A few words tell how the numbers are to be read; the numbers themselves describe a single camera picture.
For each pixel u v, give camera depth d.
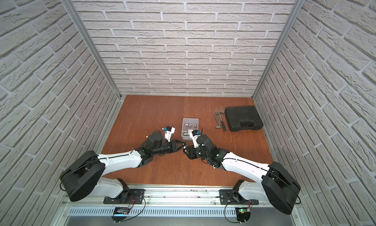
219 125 1.01
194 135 0.74
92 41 0.87
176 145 0.74
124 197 0.66
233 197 0.65
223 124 1.03
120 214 0.70
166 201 0.73
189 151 0.70
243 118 1.00
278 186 0.41
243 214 0.70
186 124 1.00
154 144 0.65
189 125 1.00
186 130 0.99
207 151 0.62
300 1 0.70
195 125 1.00
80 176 0.43
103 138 0.99
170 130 0.77
